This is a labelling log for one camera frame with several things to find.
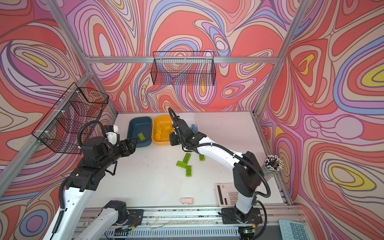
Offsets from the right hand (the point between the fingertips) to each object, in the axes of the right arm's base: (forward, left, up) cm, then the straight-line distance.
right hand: (174, 139), depth 84 cm
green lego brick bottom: (-13, -8, -16) cm, 22 cm away
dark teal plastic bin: (+21, +27, -14) cm, 37 cm away
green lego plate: (+14, +26, -15) cm, 33 cm away
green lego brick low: (-8, -3, -16) cm, 18 cm away
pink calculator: (-27, -28, -15) cm, 42 cm away
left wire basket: (+10, +48, +18) cm, 52 cm away
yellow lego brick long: (+14, +14, -15) cm, 24 cm away
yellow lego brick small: (+20, +12, -14) cm, 27 cm away
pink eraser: (-29, -8, -15) cm, 34 cm away
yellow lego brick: (+19, +7, -13) cm, 24 cm away
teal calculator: (-43, -56, -16) cm, 73 cm away
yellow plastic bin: (+27, +10, -13) cm, 32 cm away
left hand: (-8, +17, +12) cm, 22 cm away
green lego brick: (-4, -6, -15) cm, 17 cm away
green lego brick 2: (-4, -16, -16) cm, 23 cm away
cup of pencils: (-16, -52, -2) cm, 54 cm away
